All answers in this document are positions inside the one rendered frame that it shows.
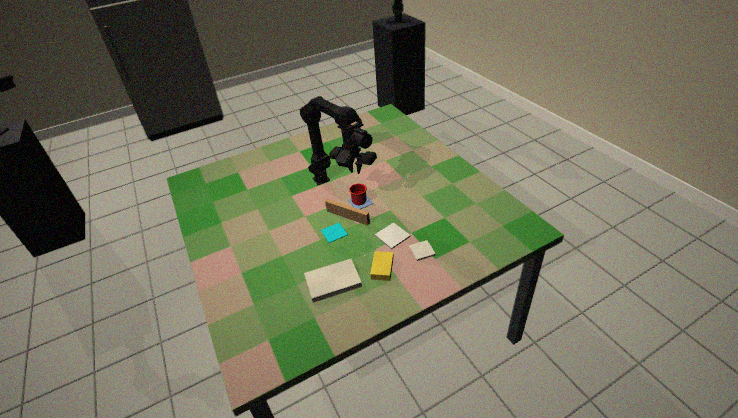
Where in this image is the wooden flat bar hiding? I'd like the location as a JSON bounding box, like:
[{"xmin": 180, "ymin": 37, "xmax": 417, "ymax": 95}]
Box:
[{"xmin": 325, "ymin": 199, "xmax": 370, "ymax": 226}]

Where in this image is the red cup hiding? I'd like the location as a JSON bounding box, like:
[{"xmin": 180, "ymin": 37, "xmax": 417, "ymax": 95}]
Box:
[{"xmin": 349, "ymin": 184, "xmax": 367, "ymax": 205}]

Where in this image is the yellow rectangular block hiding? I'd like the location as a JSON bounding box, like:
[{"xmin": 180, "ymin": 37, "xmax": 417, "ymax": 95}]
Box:
[{"xmin": 370, "ymin": 251, "xmax": 394, "ymax": 281}]

